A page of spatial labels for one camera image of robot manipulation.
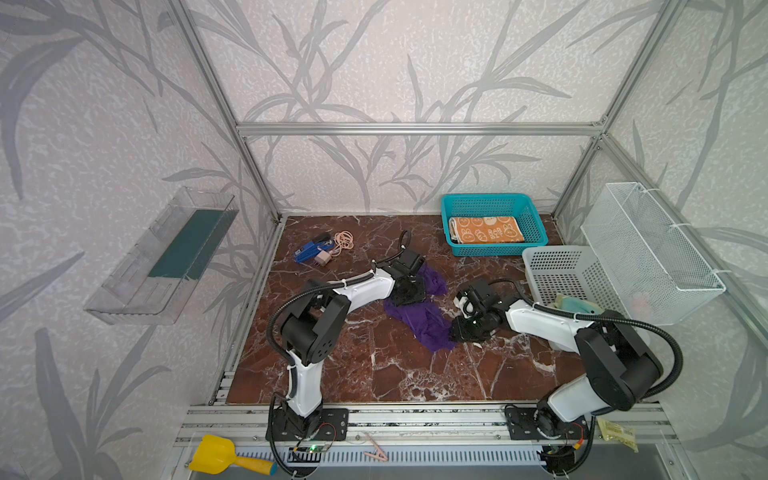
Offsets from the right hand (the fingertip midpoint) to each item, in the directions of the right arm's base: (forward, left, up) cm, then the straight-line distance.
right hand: (452, 328), depth 89 cm
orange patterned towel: (+39, -16, +1) cm, 42 cm away
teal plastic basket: (+48, -30, +4) cm, 57 cm away
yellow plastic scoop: (-31, +59, 0) cm, 66 cm away
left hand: (+11, +7, +3) cm, 14 cm away
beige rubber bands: (+35, +38, -1) cm, 51 cm away
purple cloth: (+2, +8, +1) cm, 8 cm away
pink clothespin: (-31, +20, 0) cm, 37 cm away
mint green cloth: (+5, -37, +6) cm, 37 cm away
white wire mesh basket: (-3, -39, +33) cm, 51 cm away
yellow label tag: (-26, -37, 0) cm, 45 cm away
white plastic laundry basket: (+21, -42, 0) cm, 47 cm away
